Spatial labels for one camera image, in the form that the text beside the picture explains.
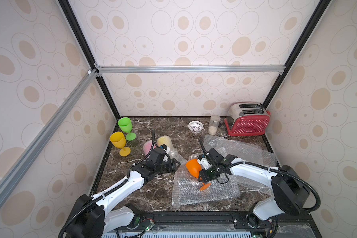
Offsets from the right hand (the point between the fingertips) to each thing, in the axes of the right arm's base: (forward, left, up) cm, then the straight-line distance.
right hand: (205, 177), depth 85 cm
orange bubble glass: (+4, +7, +4) cm, 9 cm away
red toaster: (+36, -28, +13) cm, 47 cm away
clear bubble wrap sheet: (-6, +11, -2) cm, 13 cm away
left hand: (+2, +13, +10) cm, 17 cm away
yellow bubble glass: (+21, +25, +7) cm, 33 cm away
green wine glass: (+26, +51, +14) cm, 59 cm away
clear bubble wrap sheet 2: (+20, -30, -4) cm, 36 cm away
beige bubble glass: (+15, +51, +14) cm, 55 cm away
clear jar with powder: (+38, -8, +5) cm, 39 cm away
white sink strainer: (+40, +5, -1) cm, 41 cm away
